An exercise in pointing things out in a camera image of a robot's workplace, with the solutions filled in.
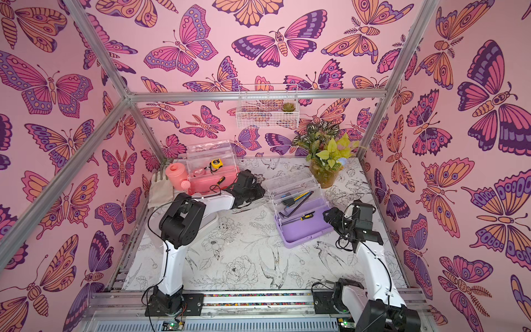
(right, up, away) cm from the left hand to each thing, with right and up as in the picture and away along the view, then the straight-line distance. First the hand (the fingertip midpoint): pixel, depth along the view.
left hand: (269, 189), depth 101 cm
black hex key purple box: (+17, -4, -7) cm, 19 cm away
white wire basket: (+1, +39, +4) cm, 39 cm away
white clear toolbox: (-18, -2, -36) cm, 40 cm away
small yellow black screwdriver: (-26, +5, +8) cm, 28 cm away
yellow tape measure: (-27, +13, +5) cm, 30 cm away
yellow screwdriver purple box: (+17, -12, -7) cm, 22 cm away
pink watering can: (-44, +8, -2) cm, 45 cm away
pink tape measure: (-35, +9, +2) cm, 36 cm away
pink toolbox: (-41, +19, +20) cm, 49 cm away
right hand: (+26, -10, -17) cm, 32 cm away
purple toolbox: (+7, -2, -10) cm, 12 cm away
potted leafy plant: (+27, +19, -10) cm, 34 cm away
